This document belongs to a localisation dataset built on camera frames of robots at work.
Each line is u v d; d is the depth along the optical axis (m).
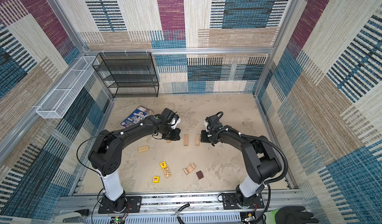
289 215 0.70
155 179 0.79
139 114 1.06
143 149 0.92
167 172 0.83
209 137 0.72
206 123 0.88
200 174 0.81
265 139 0.49
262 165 0.46
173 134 0.80
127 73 1.08
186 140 0.94
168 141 0.94
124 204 0.71
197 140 0.95
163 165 0.85
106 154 0.49
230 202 0.73
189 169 0.83
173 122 0.77
